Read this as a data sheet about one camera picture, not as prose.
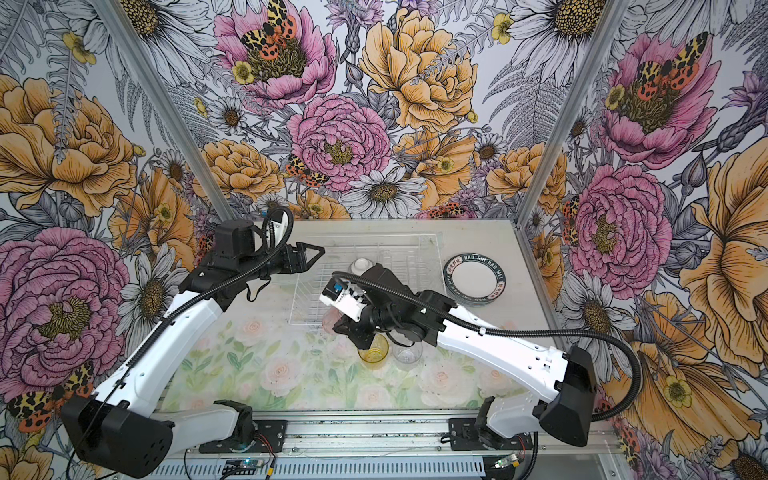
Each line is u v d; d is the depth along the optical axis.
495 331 0.44
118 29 0.73
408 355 0.88
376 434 0.76
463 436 0.74
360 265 1.00
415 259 1.04
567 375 0.41
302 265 0.65
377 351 0.88
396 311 0.51
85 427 0.38
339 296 0.58
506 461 0.72
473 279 1.00
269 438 0.73
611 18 0.72
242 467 0.71
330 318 0.74
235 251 0.56
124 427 0.37
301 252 0.66
